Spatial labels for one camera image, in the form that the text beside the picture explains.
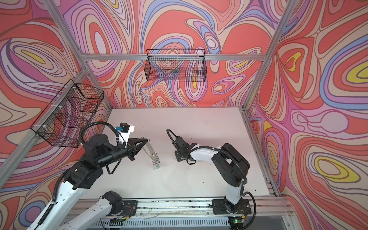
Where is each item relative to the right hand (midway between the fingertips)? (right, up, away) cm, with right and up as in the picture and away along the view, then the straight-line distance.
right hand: (183, 157), depth 93 cm
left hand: (-15, +15, -31) cm, 38 cm away
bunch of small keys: (-15, +1, -16) cm, 22 cm away
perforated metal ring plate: (-15, +9, -27) cm, 32 cm away
